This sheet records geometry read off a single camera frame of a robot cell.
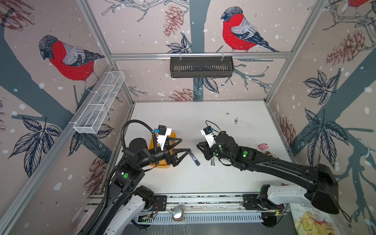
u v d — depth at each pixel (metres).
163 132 0.53
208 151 0.64
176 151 0.53
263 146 0.93
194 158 0.88
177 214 0.68
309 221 0.65
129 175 0.47
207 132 0.63
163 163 0.56
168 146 0.63
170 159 0.53
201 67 1.04
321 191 0.39
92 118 0.71
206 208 0.73
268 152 0.90
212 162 0.88
